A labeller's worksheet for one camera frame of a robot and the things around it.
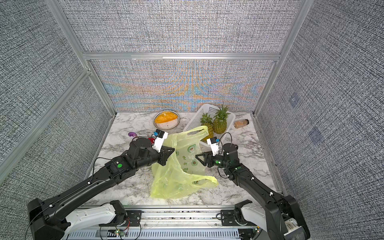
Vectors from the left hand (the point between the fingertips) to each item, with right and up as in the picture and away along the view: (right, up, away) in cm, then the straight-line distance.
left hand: (177, 149), depth 69 cm
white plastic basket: (+10, +13, +37) cm, 40 cm away
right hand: (+10, -3, +10) cm, 15 cm away
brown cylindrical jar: (+42, +13, +39) cm, 59 cm away
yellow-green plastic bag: (+2, -10, -1) cm, 10 cm away
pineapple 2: (+25, +13, +28) cm, 40 cm away
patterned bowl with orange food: (-11, +16, +39) cm, 44 cm away
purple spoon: (-30, +6, +23) cm, 38 cm away
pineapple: (+17, +15, +37) cm, 43 cm away
